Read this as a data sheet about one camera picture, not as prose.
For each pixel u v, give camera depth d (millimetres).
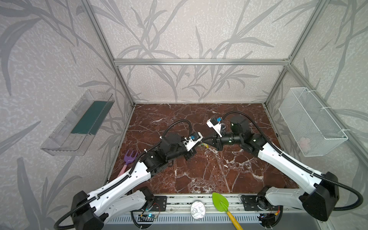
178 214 720
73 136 635
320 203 376
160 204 733
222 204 722
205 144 681
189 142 581
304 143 725
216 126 611
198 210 675
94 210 385
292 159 456
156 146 557
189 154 622
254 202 735
